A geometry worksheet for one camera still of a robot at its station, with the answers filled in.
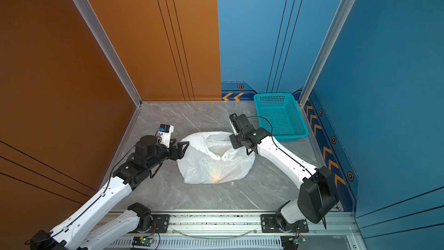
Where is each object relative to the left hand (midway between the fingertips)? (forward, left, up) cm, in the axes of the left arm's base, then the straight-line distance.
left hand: (183, 139), depth 77 cm
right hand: (+5, -25, -5) cm, 26 cm away
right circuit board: (-36, -47, -21) cm, 63 cm away
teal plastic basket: (+33, -53, -19) cm, 65 cm away
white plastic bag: (-10, -13, 0) cm, 16 cm away
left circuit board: (-36, +16, -22) cm, 45 cm away
